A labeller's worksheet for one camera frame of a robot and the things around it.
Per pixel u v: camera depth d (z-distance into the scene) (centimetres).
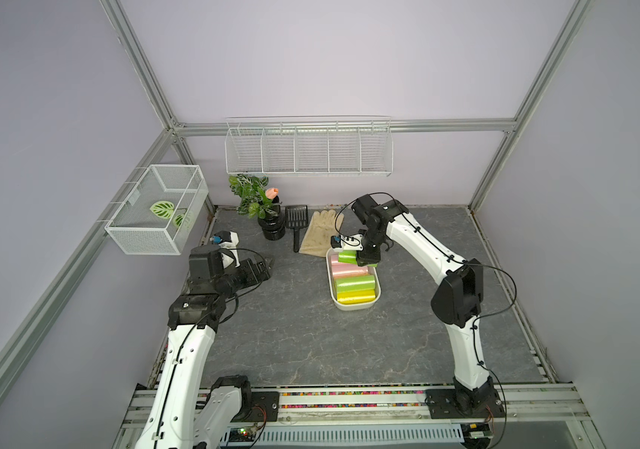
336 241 79
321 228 111
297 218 119
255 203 91
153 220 78
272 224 105
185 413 39
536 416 73
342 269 96
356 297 89
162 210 78
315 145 99
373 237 74
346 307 89
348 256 85
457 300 53
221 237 64
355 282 89
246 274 64
